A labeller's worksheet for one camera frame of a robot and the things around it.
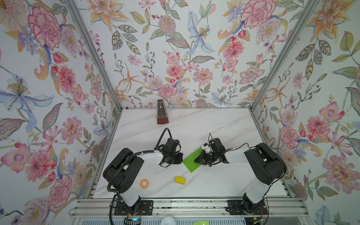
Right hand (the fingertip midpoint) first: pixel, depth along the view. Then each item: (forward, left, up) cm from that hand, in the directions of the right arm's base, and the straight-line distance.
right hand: (194, 160), depth 91 cm
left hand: (-1, +6, +1) cm, 7 cm away
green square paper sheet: (-1, +3, 0) cm, 3 cm away
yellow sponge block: (-13, +9, 0) cm, 16 cm away
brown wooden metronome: (+31, +24, +7) cm, 40 cm away
